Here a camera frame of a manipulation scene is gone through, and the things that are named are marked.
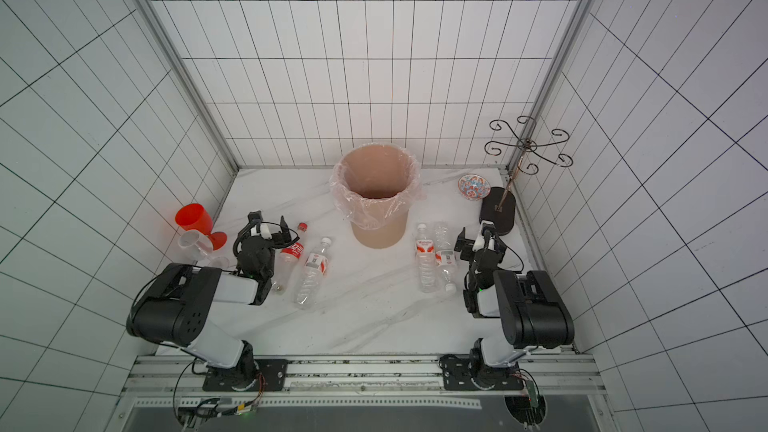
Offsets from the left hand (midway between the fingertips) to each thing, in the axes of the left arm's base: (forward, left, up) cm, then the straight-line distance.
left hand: (268, 222), depth 93 cm
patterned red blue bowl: (+21, -71, -7) cm, 75 cm away
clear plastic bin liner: (+14, -34, +3) cm, 37 cm away
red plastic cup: (-2, +20, +5) cm, 21 cm away
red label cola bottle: (-11, -7, -6) cm, 15 cm away
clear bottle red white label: (-7, -50, -3) cm, 50 cm away
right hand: (-3, -69, +1) cm, 69 cm away
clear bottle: (-9, -56, -3) cm, 57 cm away
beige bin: (0, -39, -8) cm, 39 cm away
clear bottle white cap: (-12, -17, -4) cm, 21 cm away
